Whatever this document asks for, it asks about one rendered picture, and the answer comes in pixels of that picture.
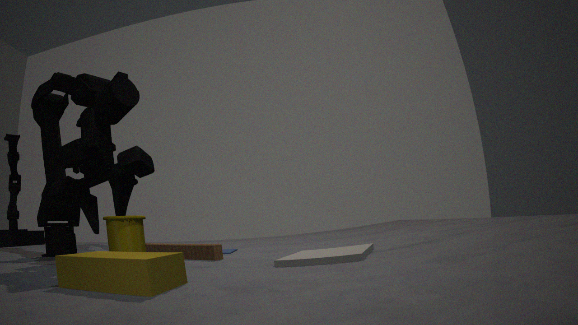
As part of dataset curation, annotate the brown wooden bar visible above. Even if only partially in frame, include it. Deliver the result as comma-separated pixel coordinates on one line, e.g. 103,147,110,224
145,243,224,261

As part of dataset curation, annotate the yellow cup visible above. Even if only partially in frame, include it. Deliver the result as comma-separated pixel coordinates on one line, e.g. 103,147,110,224
103,215,146,252

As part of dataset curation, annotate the yellow rectangular block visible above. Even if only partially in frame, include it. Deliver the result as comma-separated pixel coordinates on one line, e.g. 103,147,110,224
55,251,188,297

